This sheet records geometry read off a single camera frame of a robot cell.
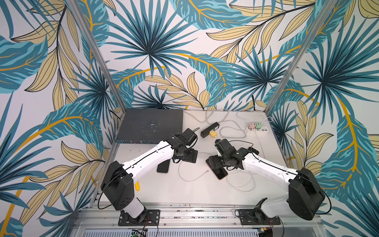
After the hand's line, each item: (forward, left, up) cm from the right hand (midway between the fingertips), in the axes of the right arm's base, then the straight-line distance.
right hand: (209, 165), depth 84 cm
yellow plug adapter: (+26, -6, -5) cm, 27 cm away
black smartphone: (+3, +27, -6) cm, 28 cm away
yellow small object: (-8, +41, -6) cm, 42 cm away
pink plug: (+27, -32, +1) cm, 42 cm away
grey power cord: (+41, -17, -7) cm, 45 cm away
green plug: (+29, -38, -1) cm, 48 cm away
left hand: (+2, +12, +6) cm, 14 cm away
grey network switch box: (+31, +41, -1) cm, 52 cm away
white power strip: (+29, -43, -4) cm, 52 cm away
